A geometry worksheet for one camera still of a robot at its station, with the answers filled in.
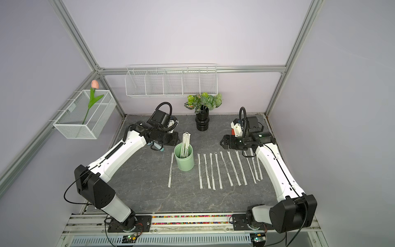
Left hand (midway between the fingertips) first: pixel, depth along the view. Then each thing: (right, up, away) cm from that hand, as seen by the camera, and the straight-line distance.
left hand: (179, 142), depth 79 cm
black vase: (+12, +13, +26) cm, 31 cm away
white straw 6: (+31, -17, +13) cm, 38 cm away
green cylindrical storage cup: (+2, -13, +8) cm, 15 cm away
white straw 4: (+21, -11, +18) cm, 30 cm away
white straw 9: (+44, -15, +15) cm, 49 cm away
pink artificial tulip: (-46, +24, +2) cm, 51 cm away
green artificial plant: (+12, +22, +14) cm, 29 cm away
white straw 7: (+35, -17, +13) cm, 41 cm away
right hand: (+25, 0, 0) cm, 25 cm away
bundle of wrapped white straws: (+2, -4, +8) cm, 9 cm away
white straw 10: (+47, -18, +13) cm, 51 cm away
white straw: (+11, -26, +6) cm, 29 cm away
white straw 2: (+14, -19, +12) cm, 26 cm away
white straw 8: (+41, -18, +12) cm, 47 cm away
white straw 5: (+28, -22, +10) cm, 37 cm away
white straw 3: (+18, -25, +6) cm, 32 cm away
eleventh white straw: (-7, -18, +12) cm, 23 cm away
